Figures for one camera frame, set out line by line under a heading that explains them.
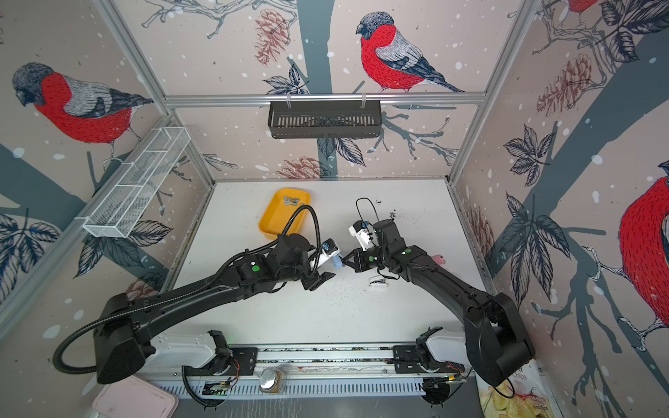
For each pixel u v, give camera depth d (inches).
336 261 30.7
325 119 41.8
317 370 28.7
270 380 26.2
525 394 25.5
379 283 34.6
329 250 25.0
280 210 43.4
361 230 29.4
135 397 26.9
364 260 28.4
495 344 16.1
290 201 44.7
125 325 16.0
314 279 25.6
